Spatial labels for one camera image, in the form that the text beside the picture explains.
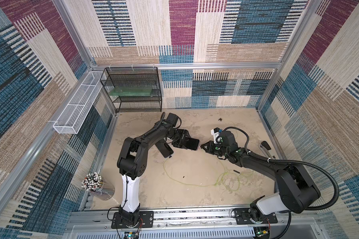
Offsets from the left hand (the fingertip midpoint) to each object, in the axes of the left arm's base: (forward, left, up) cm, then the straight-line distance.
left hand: (192, 139), depth 92 cm
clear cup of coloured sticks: (-29, +44, +6) cm, 53 cm away
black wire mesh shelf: (+38, +37, +20) cm, 57 cm away
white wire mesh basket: (+11, +73, +9) cm, 74 cm away
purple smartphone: (+4, 0, -10) cm, 11 cm away
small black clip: (+25, -23, -9) cm, 35 cm away
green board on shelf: (+25, +38, +18) cm, 49 cm away
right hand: (-6, -6, 0) cm, 8 cm away
